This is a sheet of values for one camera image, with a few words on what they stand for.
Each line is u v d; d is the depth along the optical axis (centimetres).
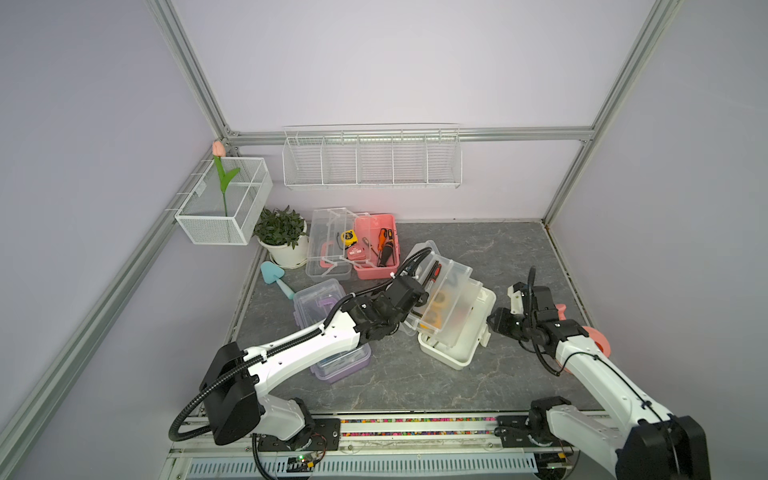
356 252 100
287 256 105
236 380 40
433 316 82
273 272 106
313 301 89
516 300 77
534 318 64
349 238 104
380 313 56
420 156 105
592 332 79
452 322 77
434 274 87
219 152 85
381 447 73
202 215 73
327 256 97
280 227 94
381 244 112
